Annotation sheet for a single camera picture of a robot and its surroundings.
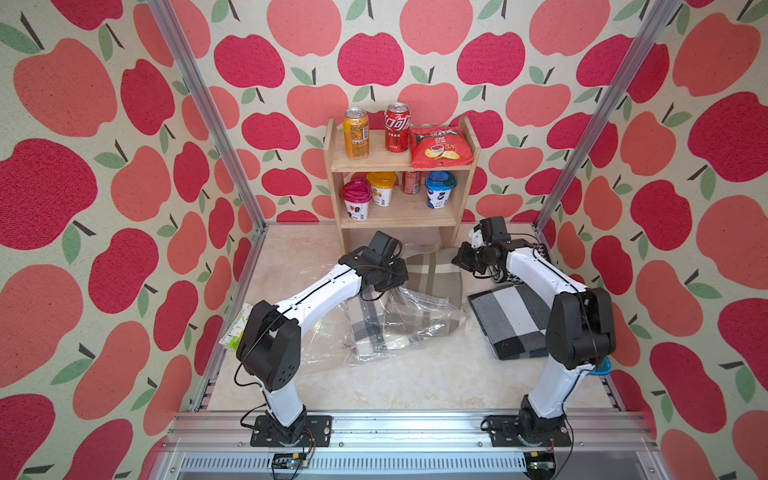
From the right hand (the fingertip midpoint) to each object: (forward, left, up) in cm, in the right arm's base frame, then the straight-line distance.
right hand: (455, 264), depth 94 cm
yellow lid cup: (+15, +25, +19) cm, 34 cm away
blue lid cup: (+16, +7, +18) cm, 25 cm away
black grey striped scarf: (-15, -18, -6) cm, 24 cm away
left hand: (-11, +14, +4) cm, 18 cm away
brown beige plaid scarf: (-6, +6, -2) cm, 9 cm away
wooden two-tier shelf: (+13, +17, +9) cm, 23 cm away
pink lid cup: (+8, +32, +20) cm, 38 cm away
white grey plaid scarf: (-20, +17, -3) cm, 26 cm away
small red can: (+21, +16, +15) cm, 30 cm away
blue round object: (-28, -37, -5) cm, 47 cm away
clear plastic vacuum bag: (-25, +37, -6) cm, 46 cm away
